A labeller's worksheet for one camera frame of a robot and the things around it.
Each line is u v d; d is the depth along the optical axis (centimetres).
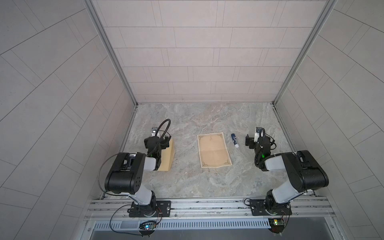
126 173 44
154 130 78
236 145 93
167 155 88
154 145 72
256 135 81
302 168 51
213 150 92
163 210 71
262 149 71
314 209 71
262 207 71
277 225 68
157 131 77
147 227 65
